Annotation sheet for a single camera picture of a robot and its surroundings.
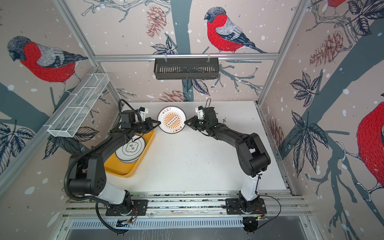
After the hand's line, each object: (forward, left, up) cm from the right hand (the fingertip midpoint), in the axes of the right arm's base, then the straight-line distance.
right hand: (184, 124), depth 88 cm
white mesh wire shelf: (-12, +54, +16) cm, 58 cm away
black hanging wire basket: (+42, +2, +12) cm, 44 cm away
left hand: (-2, +14, +4) cm, 14 cm away
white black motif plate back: (-14, +33, -11) cm, 37 cm away
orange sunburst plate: (+3, +8, +1) cm, 8 cm away
